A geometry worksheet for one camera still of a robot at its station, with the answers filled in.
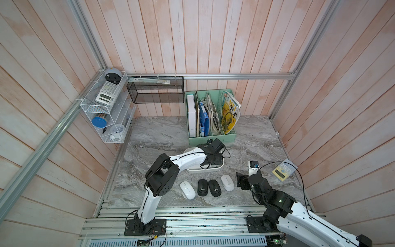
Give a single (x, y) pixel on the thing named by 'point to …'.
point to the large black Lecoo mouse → (215, 189)
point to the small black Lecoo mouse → (202, 188)
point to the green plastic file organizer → (216, 94)
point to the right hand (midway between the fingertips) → (242, 172)
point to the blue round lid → (99, 122)
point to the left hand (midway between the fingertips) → (214, 162)
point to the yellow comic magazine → (231, 111)
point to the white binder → (192, 115)
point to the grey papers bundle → (214, 121)
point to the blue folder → (204, 120)
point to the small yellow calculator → (284, 170)
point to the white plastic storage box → (197, 169)
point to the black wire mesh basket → (157, 89)
